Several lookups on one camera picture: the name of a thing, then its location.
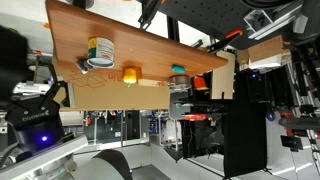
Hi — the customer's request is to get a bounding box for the aluminium rail with plate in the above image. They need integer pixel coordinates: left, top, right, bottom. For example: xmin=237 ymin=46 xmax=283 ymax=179
xmin=243 ymin=0 xmax=306 ymax=41

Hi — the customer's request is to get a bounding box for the teal capsule toy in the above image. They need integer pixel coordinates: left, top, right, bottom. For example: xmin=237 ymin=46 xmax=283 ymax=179
xmin=171 ymin=64 xmax=186 ymax=75

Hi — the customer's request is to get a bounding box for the plywood panel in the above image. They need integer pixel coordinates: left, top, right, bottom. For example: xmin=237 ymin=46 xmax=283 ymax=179
xmin=210 ymin=49 xmax=237 ymax=100

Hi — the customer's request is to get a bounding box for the small gray toy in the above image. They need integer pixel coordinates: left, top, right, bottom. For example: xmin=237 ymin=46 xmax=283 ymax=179
xmin=74 ymin=59 xmax=96 ymax=75

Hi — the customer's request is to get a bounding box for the small orange red object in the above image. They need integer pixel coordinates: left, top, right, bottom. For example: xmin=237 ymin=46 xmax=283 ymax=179
xmin=193 ymin=75 xmax=209 ymax=92

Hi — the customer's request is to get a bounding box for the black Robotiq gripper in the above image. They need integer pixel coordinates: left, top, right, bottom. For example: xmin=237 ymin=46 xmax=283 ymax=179
xmin=6 ymin=80 xmax=75 ymax=154

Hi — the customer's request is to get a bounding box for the cardboard box with white side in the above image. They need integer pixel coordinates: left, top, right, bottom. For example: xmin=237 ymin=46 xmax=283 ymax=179
xmin=237 ymin=34 xmax=291 ymax=71

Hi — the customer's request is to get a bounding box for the black perforated breadboard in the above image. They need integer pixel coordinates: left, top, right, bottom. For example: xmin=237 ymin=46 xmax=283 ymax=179
xmin=159 ymin=0 xmax=264 ymax=41

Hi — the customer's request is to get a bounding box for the stainless steel pot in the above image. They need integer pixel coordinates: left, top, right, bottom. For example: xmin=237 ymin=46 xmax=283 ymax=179
xmin=167 ymin=74 xmax=193 ymax=91

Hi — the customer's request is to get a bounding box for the can of corn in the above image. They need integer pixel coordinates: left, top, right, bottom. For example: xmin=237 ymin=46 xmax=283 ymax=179
xmin=86 ymin=36 xmax=116 ymax=69

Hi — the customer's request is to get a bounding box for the black hanging cloth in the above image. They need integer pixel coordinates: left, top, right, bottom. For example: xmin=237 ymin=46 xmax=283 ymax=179
xmin=222 ymin=71 xmax=269 ymax=178

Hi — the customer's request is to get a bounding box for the large cardboard panel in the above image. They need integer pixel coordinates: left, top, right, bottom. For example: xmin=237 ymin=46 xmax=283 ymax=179
xmin=52 ymin=56 xmax=171 ymax=112

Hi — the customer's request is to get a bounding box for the small black screen device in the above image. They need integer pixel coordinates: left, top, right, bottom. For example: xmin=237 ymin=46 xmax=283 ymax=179
xmin=279 ymin=134 xmax=304 ymax=153

